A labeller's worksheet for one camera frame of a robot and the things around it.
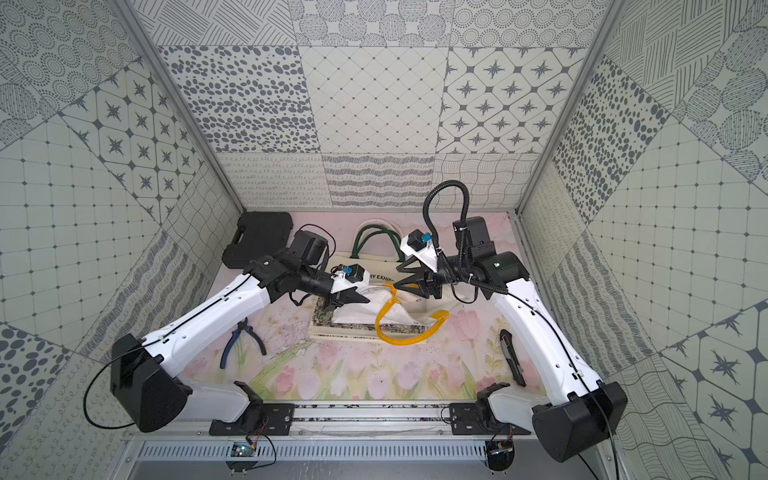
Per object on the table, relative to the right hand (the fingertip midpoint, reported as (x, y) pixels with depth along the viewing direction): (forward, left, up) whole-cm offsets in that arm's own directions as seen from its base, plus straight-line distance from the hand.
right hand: (400, 281), depth 67 cm
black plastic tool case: (+34, +52, -22) cm, 66 cm away
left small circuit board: (-30, +38, -30) cm, 57 cm away
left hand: (-2, +7, -5) cm, 9 cm away
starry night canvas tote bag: (+43, +9, -25) cm, 51 cm away
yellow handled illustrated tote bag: (-6, 0, -8) cm, 10 cm away
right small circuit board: (-29, -25, -32) cm, 50 cm away
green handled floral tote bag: (+30, +9, -27) cm, 41 cm away
